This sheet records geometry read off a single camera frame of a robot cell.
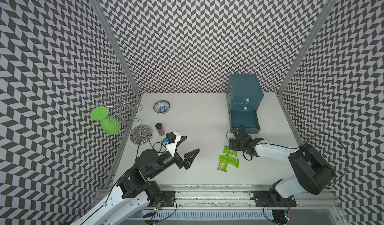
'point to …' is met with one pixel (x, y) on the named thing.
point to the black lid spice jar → (159, 126)
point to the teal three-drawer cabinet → (244, 94)
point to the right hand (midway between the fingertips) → (236, 145)
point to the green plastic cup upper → (99, 113)
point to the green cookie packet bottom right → (233, 161)
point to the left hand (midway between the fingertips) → (191, 145)
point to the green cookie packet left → (226, 150)
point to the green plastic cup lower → (111, 125)
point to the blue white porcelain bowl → (161, 107)
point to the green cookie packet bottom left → (223, 162)
